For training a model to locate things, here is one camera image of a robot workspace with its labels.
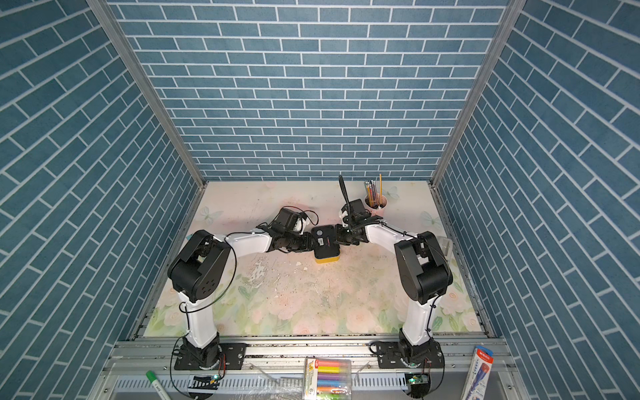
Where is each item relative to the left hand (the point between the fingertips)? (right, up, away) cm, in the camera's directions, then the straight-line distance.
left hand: (322, 247), depth 94 cm
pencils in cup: (+19, +23, +4) cm, 31 cm away
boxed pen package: (+45, -33, -25) cm, 61 cm away
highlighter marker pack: (+3, -33, -25) cm, 41 cm away
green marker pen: (-47, -33, -24) cm, 63 cm away
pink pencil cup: (+21, +16, +3) cm, 27 cm away
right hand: (+5, +3, +1) cm, 6 cm away
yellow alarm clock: (+2, -1, 0) cm, 2 cm away
